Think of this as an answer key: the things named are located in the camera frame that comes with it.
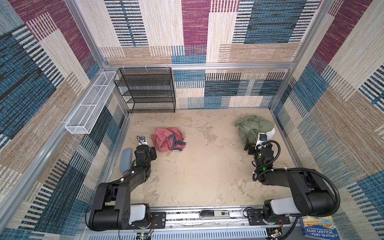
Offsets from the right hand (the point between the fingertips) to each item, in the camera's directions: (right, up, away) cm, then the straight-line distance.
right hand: (256, 139), depth 90 cm
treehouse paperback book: (+21, -38, -21) cm, 48 cm away
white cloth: (+14, +2, +12) cm, 19 cm away
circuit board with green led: (-61, -43, -18) cm, 77 cm away
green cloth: (-2, +8, +4) cm, 9 cm away
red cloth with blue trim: (-54, -1, +4) cm, 55 cm away
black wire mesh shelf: (-71, +34, +21) cm, 82 cm away
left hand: (-65, -4, +1) cm, 65 cm away
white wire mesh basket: (-88, +12, -18) cm, 90 cm away
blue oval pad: (-79, -13, +5) cm, 80 cm away
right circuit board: (+1, -42, -19) cm, 46 cm away
